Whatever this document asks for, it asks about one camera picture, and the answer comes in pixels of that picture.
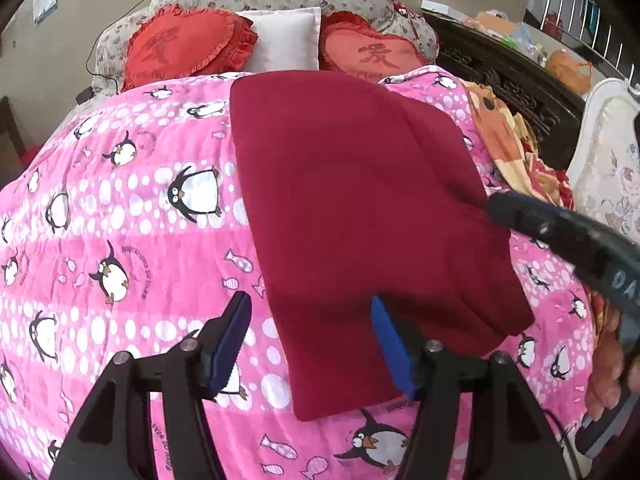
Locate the dark red knitted garment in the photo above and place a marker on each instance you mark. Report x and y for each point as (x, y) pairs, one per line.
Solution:
(356, 191)

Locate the red heart cushion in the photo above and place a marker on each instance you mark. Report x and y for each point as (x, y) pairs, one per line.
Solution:
(177, 43)
(348, 44)

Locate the person's right hand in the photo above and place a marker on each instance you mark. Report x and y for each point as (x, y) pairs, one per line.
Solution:
(608, 362)

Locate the dark carved wooden headboard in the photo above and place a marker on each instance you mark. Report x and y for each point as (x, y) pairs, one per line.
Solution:
(551, 109)

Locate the dark wooden desk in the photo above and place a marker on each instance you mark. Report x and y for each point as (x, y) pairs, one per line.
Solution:
(12, 145)

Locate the orange patterned blanket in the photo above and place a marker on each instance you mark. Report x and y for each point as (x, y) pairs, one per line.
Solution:
(513, 148)

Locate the metal stair railing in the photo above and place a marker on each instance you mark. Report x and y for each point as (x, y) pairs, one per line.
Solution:
(581, 26)

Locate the white square pillow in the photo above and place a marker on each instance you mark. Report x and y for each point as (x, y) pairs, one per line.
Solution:
(287, 39)

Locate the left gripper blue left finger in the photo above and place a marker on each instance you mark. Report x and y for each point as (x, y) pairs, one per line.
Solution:
(111, 436)

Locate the left red heart cushion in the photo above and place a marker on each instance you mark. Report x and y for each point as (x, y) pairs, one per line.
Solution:
(177, 43)

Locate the pink penguin print quilt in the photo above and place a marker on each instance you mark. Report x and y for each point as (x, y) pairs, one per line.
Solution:
(128, 232)

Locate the orange plastic bag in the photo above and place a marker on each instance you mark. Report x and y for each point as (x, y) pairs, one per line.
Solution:
(574, 74)

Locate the white ornate floral chair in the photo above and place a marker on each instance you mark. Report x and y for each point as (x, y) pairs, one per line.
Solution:
(604, 170)

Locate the right red heart cushion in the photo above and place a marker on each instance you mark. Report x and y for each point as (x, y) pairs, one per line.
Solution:
(348, 44)

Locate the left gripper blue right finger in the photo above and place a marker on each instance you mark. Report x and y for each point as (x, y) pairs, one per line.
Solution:
(510, 437)

